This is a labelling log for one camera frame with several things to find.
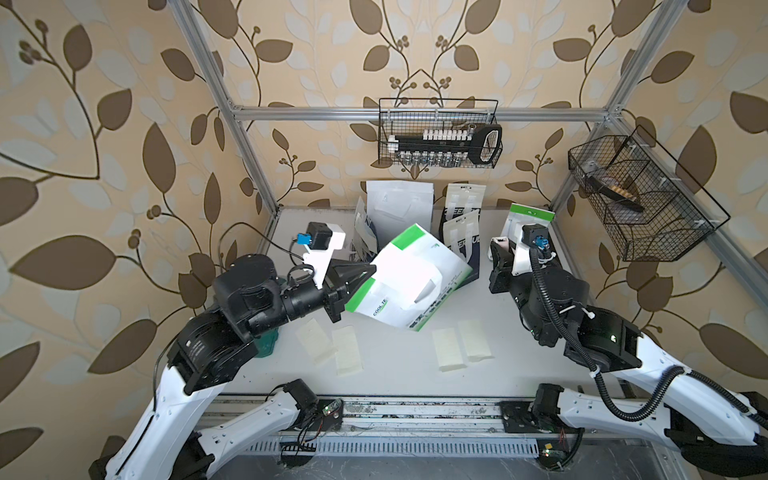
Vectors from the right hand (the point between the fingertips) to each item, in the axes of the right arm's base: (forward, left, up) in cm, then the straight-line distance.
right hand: (496, 246), depth 60 cm
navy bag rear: (+33, -1, -18) cm, 38 cm away
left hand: (-9, +25, +8) cm, 28 cm away
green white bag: (+25, -18, -17) cm, 35 cm away
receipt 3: (-5, -2, -38) cm, 39 cm away
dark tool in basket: (+16, -38, -4) cm, 41 cm away
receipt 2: (-8, +35, -39) cm, 53 cm away
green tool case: (-6, +57, -33) cm, 66 cm away
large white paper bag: (+35, +20, -21) cm, 46 cm away
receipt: (-3, +46, -39) cm, 60 cm away
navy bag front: (+18, +1, -18) cm, 26 cm away
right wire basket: (+13, -43, -5) cm, 45 cm away
